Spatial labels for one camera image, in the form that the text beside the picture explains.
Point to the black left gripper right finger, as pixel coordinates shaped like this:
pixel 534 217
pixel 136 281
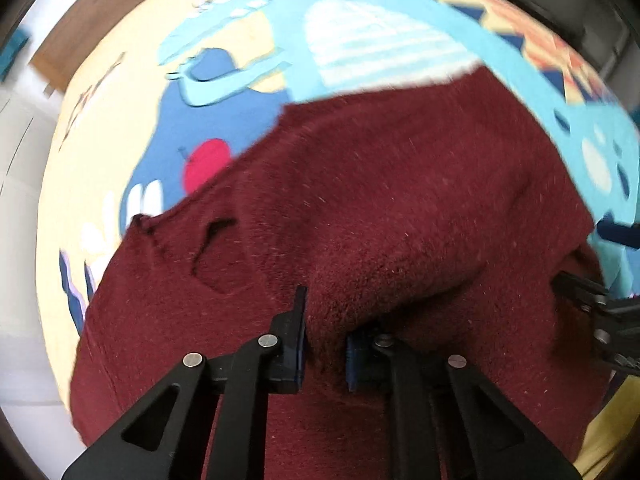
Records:
pixel 446 419

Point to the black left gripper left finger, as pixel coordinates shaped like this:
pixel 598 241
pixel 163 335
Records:
pixel 207 418

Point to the white wardrobe doors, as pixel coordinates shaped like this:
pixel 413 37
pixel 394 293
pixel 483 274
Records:
pixel 30 402

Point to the wooden headboard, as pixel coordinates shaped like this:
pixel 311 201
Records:
pixel 75 36

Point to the yellow dinosaur print bedspread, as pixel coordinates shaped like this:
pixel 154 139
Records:
pixel 181 88

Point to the dark red knit sweater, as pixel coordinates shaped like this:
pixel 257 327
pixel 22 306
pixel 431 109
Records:
pixel 444 210

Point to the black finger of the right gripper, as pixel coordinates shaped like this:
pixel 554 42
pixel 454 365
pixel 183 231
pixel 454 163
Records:
pixel 627 235
pixel 614 322

